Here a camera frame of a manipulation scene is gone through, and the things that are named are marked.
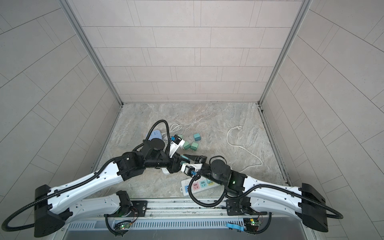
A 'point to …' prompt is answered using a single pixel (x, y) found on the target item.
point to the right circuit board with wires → (252, 225)
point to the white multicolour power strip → (199, 184)
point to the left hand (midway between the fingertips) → (190, 163)
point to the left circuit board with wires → (123, 225)
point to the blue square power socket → (155, 134)
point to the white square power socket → (165, 171)
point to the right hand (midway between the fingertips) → (184, 160)
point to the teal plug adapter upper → (197, 137)
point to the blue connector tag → (235, 227)
